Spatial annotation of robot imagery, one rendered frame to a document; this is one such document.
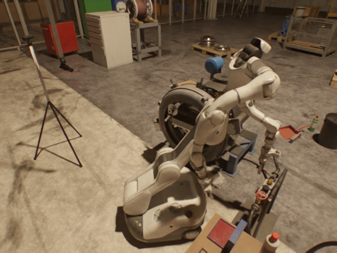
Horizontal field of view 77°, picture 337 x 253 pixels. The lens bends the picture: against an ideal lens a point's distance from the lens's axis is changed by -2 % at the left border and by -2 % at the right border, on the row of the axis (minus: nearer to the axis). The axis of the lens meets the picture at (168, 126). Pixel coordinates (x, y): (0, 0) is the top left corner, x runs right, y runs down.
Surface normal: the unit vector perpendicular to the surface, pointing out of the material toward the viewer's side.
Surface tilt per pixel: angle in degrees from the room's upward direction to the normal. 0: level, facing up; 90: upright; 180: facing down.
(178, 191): 0
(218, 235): 0
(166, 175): 90
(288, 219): 0
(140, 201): 90
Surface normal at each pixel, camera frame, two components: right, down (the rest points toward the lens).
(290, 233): 0.00, -0.83
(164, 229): 0.11, 0.54
